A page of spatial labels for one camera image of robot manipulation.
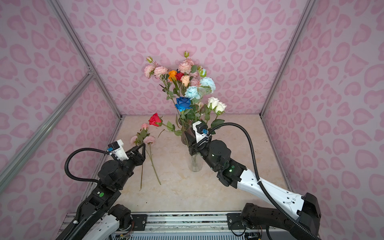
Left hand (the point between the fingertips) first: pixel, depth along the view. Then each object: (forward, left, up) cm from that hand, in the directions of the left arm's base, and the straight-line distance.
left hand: (142, 143), depth 70 cm
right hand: (0, -22, +9) cm, 24 cm away
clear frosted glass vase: (-1, -25, -19) cm, 31 cm away
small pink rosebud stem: (+23, +13, -25) cm, 36 cm away
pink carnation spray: (+18, +7, -25) cm, 32 cm away
